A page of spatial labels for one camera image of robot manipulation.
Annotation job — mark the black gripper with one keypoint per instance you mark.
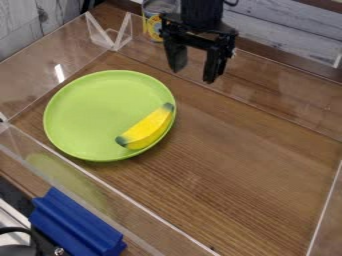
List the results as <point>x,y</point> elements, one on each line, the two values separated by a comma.
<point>213,39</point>

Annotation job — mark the yellow toy banana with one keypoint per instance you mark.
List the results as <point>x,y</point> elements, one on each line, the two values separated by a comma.
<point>148,129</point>

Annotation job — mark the green round plate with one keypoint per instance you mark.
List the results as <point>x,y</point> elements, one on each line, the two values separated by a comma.
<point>95,108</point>

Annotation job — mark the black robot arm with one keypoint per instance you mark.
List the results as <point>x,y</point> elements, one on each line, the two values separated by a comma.
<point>203,13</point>

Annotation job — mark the yellow labelled tin can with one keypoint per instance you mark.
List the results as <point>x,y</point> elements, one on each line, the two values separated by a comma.
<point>152,8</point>

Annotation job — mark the blue plastic block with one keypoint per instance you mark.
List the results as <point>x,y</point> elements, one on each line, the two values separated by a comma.
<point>72,227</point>

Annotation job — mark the clear acrylic triangle bracket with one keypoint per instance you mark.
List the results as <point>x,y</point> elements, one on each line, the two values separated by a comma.
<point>109,38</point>

